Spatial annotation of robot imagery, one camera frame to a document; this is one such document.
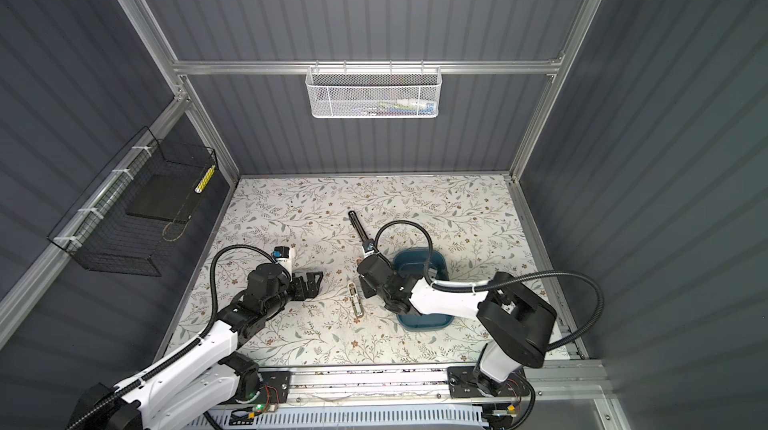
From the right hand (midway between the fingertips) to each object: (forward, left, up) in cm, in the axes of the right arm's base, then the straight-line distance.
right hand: (371, 273), depth 86 cm
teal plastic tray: (-12, -16, -6) cm, 21 cm away
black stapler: (+1, 0, +15) cm, 15 cm away
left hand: (-1, +17, +2) cm, 18 cm away
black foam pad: (+9, +51, +25) cm, 58 cm away
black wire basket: (-4, +57, +28) cm, 64 cm away
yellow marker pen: (+14, +46, +22) cm, 53 cm away
